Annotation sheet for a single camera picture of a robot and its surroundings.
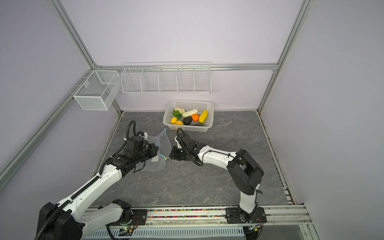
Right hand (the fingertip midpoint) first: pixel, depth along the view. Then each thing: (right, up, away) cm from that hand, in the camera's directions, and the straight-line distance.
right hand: (168, 156), depth 84 cm
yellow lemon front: (+3, +20, +22) cm, 30 cm away
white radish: (+10, +27, +31) cm, 43 cm away
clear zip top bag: (-5, +8, +2) cm, 10 cm away
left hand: (-5, +5, -3) cm, 7 cm away
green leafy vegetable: (+1, +27, +28) cm, 39 cm away
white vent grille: (+19, -29, -20) cm, 40 cm away
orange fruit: (+15, +24, +28) cm, 40 cm away
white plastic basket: (+8, +34, +31) cm, 47 cm away
